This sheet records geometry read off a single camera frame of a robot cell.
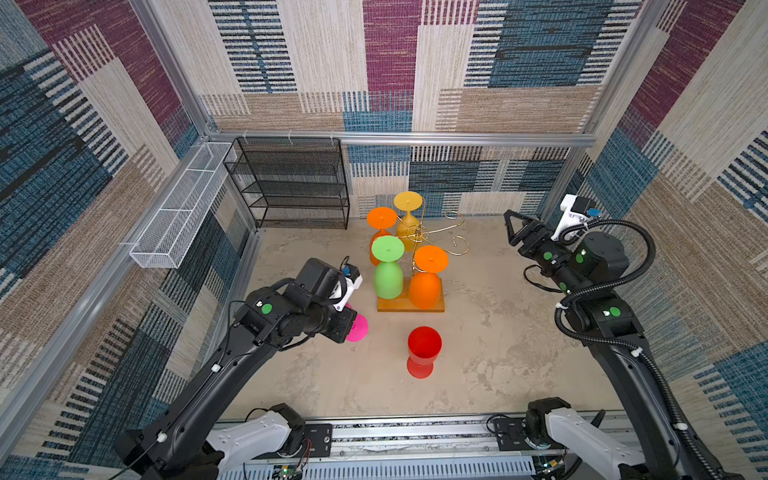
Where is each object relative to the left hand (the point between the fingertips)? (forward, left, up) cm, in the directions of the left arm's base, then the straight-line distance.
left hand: (352, 316), depth 67 cm
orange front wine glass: (+8, -17, 0) cm, 19 cm away
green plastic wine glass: (+10, -8, -1) cm, 13 cm away
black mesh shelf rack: (+58, +26, -8) cm, 64 cm away
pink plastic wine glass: (+4, -1, -13) cm, 14 cm away
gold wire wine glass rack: (+8, -12, -8) cm, 17 cm away
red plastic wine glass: (-2, -17, -12) cm, 21 cm away
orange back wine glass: (+22, -7, +9) cm, 24 cm away
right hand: (+14, -34, +15) cm, 40 cm away
